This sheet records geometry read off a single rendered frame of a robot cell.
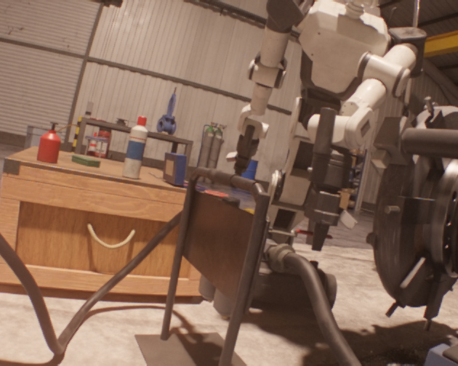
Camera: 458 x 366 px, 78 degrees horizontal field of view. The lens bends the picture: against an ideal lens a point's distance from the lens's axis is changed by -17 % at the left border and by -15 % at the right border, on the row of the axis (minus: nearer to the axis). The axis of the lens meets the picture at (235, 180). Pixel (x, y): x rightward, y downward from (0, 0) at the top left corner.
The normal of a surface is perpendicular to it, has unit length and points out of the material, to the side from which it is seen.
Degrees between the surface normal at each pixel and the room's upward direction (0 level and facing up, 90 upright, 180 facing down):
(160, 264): 90
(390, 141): 68
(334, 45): 138
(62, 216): 90
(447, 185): 72
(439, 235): 111
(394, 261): 115
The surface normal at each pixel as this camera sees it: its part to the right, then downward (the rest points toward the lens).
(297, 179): -0.13, 0.63
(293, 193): -0.08, 0.43
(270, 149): 0.38, 0.11
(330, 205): 0.01, 0.04
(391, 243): -0.48, 0.25
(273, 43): -0.33, 0.72
